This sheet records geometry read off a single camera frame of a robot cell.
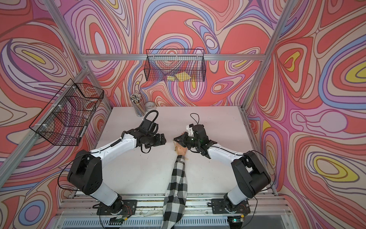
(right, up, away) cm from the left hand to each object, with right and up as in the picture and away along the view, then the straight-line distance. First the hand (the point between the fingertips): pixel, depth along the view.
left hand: (163, 142), depth 89 cm
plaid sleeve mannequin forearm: (+9, -26, -16) cm, 32 cm away
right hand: (+7, +1, -5) cm, 9 cm away
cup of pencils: (-21, +29, +13) cm, 38 cm away
